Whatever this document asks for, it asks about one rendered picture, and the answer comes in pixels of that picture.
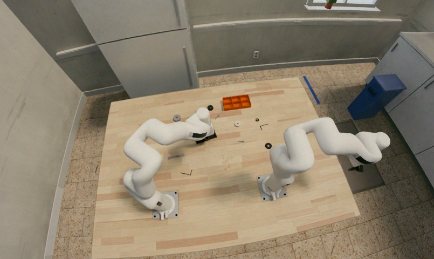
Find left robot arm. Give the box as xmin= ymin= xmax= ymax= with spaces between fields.
xmin=123 ymin=107 xmax=211 ymax=220

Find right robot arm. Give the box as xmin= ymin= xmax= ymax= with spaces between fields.
xmin=262 ymin=118 xmax=390 ymax=201

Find orange compartment tray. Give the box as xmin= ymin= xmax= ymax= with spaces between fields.
xmin=223 ymin=94 xmax=251 ymax=111

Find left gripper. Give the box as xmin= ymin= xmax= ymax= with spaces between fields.
xmin=207 ymin=123 xmax=215 ymax=139

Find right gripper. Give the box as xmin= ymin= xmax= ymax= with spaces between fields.
xmin=348 ymin=158 xmax=363 ymax=172

